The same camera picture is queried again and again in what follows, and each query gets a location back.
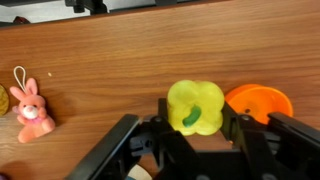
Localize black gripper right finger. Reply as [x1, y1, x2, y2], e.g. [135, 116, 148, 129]
[221, 101, 320, 180]

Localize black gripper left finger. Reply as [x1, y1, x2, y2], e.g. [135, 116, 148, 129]
[64, 97, 202, 180]

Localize yellow toy bell pepper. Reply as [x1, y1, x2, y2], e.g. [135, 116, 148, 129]
[166, 79, 226, 137]

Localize orange toy bowl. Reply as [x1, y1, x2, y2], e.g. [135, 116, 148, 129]
[224, 83, 294, 126]

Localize pink plush bunny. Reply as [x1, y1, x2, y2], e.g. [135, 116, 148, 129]
[9, 65, 57, 144]

